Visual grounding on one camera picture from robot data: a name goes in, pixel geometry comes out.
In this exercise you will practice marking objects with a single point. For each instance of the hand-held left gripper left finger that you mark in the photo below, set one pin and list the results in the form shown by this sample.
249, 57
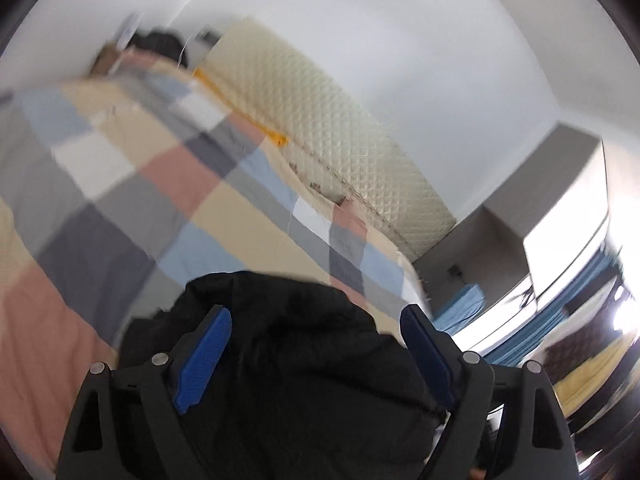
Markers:
205, 360

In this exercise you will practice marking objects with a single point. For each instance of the blue curtain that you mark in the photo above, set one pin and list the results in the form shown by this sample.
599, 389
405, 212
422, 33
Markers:
550, 310

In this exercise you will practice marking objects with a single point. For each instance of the cream quilted headboard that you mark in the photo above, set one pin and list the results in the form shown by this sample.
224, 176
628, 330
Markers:
325, 125

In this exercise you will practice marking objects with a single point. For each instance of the yellow hanging garment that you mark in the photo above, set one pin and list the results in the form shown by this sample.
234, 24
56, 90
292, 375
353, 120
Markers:
595, 370

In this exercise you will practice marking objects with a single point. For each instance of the wooden nightstand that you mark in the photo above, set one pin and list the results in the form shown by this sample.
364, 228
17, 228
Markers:
106, 60

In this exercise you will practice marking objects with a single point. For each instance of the checkered bed quilt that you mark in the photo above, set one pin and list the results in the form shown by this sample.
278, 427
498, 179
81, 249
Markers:
125, 160

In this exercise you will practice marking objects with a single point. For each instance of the black bag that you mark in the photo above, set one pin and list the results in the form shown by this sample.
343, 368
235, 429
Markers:
160, 47

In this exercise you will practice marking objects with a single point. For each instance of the white wardrobe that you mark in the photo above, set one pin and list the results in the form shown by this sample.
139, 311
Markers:
565, 230

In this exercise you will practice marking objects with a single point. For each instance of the blue towel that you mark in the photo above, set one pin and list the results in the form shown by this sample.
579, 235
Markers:
460, 307

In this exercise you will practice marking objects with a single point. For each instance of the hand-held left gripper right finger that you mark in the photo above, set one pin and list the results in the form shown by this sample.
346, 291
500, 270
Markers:
430, 360

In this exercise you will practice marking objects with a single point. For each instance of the black puffer jacket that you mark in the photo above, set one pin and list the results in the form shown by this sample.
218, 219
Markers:
300, 360

